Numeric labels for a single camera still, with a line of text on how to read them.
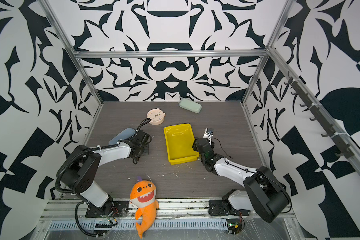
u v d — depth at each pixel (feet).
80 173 1.49
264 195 1.39
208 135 2.49
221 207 2.44
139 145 2.44
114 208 2.39
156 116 3.55
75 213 2.25
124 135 3.26
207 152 2.21
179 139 3.17
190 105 3.81
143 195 2.32
